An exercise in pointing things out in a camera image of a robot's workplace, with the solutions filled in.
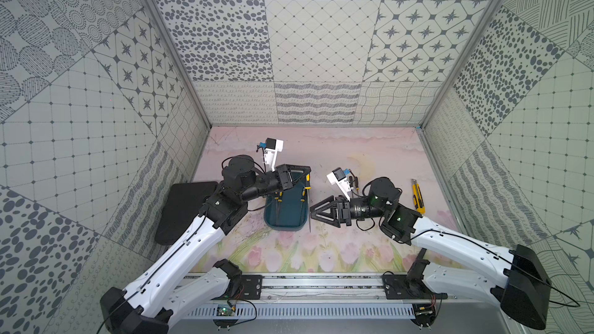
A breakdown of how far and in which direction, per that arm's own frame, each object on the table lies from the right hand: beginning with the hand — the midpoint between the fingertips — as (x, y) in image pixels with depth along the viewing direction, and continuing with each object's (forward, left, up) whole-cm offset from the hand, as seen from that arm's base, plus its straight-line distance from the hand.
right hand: (312, 215), depth 62 cm
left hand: (+10, +1, +10) cm, 14 cm away
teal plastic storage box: (+14, +10, -26) cm, 31 cm away
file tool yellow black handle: (+23, +1, -25) cm, 34 cm away
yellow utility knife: (+20, -44, -26) cm, 55 cm away
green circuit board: (-19, +28, -28) cm, 44 cm away
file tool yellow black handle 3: (+18, +4, -25) cm, 31 cm away
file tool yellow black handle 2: (+18, +13, -26) cm, 34 cm away
